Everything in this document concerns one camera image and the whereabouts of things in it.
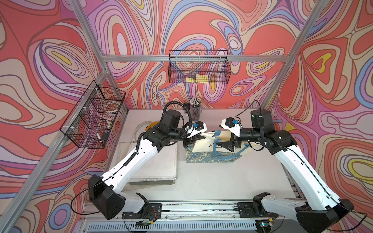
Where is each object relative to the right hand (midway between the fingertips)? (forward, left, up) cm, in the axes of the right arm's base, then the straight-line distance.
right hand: (221, 136), depth 67 cm
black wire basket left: (+15, +70, -5) cm, 72 cm away
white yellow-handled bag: (-3, +32, -25) cm, 41 cm away
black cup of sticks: (+36, +10, -11) cm, 39 cm away
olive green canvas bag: (-11, +36, -27) cm, 46 cm away
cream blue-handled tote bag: (-1, +6, -9) cm, 11 cm away
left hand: (+1, +8, 0) cm, 8 cm away
